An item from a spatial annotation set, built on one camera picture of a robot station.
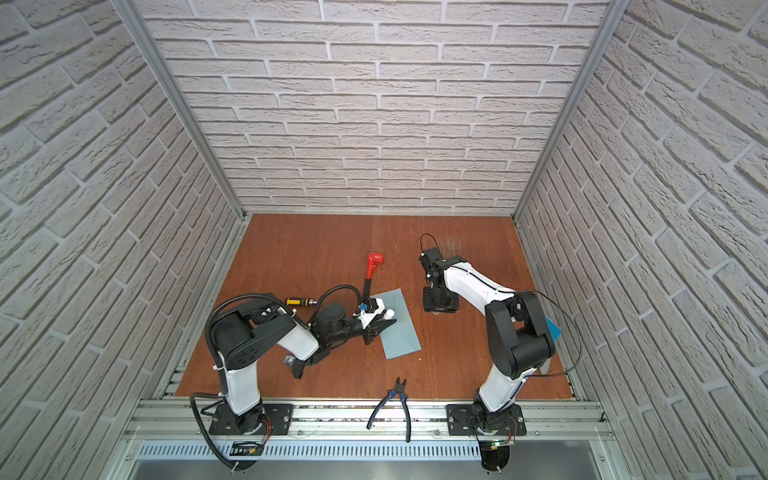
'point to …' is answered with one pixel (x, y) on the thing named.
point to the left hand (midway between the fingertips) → (394, 314)
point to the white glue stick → (389, 314)
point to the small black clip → (297, 365)
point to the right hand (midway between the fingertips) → (437, 306)
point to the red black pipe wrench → (371, 265)
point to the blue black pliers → (398, 389)
